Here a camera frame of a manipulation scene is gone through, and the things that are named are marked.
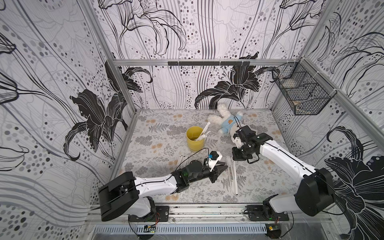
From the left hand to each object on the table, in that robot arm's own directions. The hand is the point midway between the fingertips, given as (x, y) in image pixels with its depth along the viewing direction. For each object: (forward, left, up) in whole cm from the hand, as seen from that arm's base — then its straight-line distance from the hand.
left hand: (226, 168), depth 73 cm
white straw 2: (-2, -6, -8) cm, 11 cm away
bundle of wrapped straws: (+15, +12, +7) cm, 20 cm away
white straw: (+3, -5, -14) cm, 15 cm away
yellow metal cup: (+25, +18, -7) cm, 32 cm away
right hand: (+10, -7, -6) cm, 13 cm away
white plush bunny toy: (+36, -6, -6) cm, 37 cm away
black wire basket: (+44, -51, +15) cm, 69 cm away
